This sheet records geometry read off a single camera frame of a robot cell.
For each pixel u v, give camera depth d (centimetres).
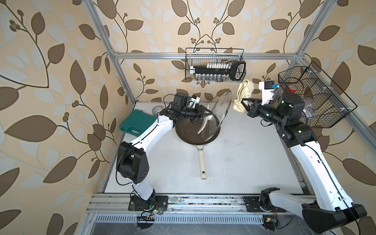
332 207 36
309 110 73
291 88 87
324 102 71
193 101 75
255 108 54
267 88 53
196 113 70
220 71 85
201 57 91
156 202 74
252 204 74
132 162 45
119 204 76
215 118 75
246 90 59
